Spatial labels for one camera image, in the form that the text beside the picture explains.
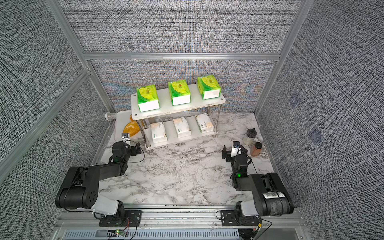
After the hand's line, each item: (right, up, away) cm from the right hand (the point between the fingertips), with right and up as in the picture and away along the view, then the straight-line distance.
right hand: (233, 142), depth 89 cm
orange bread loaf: (-67, +8, +17) cm, 70 cm away
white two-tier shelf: (-39, +17, +29) cm, 52 cm away
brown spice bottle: (+14, -4, +1) cm, 15 cm away
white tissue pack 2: (-31, +9, +9) cm, 34 cm away
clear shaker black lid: (+13, 0, +11) cm, 17 cm away
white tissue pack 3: (-17, +12, +11) cm, 23 cm away
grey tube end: (-87, +17, +26) cm, 93 cm away
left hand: (-62, 0, +5) cm, 62 cm away
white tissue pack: (-46, +6, +6) cm, 47 cm away
